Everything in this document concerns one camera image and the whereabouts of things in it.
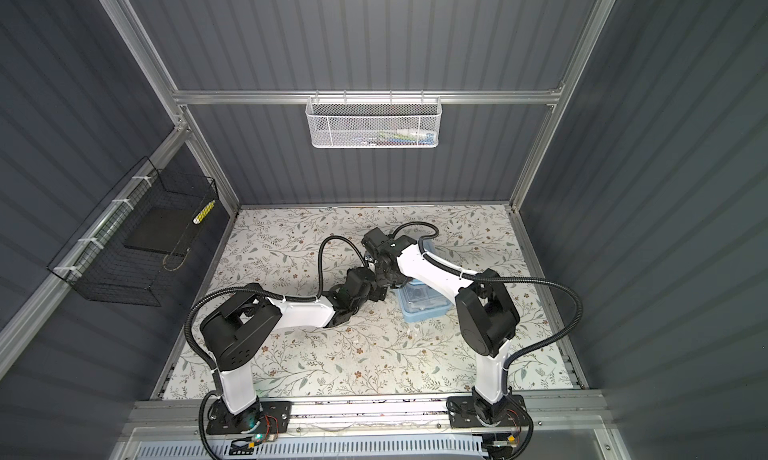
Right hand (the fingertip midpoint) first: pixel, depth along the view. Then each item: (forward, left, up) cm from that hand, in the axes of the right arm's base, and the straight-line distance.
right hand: (394, 279), depth 90 cm
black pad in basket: (+3, +60, +21) cm, 64 cm away
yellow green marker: (+9, +52, +21) cm, 57 cm away
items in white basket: (+36, -2, +26) cm, 45 cm away
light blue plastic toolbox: (-8, -7, +1) cm, 10 cm away
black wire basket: (-5, +65, +23) cm, 69 cm away
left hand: (+3, +6, -2) cm, 7 cm away
